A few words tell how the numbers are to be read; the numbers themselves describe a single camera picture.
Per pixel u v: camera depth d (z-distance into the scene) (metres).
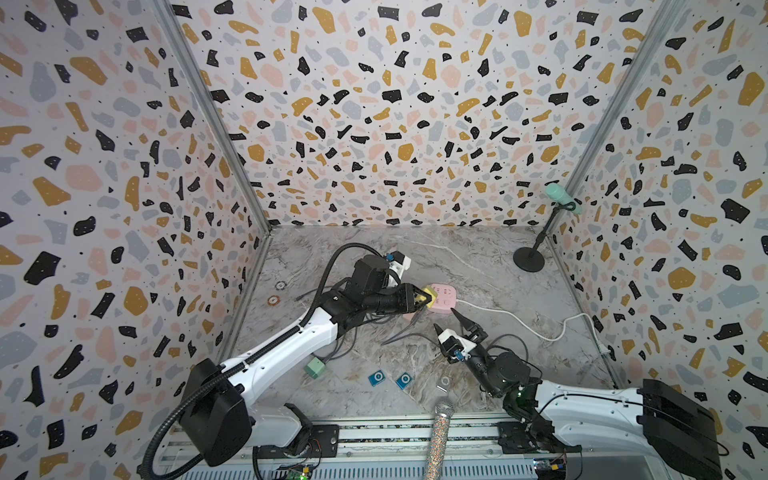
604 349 0.95
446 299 0.98
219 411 0.39
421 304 0.71
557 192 0.84
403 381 0.83
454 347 0.59
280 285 1.03
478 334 0.70
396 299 0.66
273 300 1.00
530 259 1.11
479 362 0.65
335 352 0.88
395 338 0.91
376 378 0.83
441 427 0.73
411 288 0.67
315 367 0.84
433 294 0.73
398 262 0.69
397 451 0.73
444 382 0.83
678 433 0.43
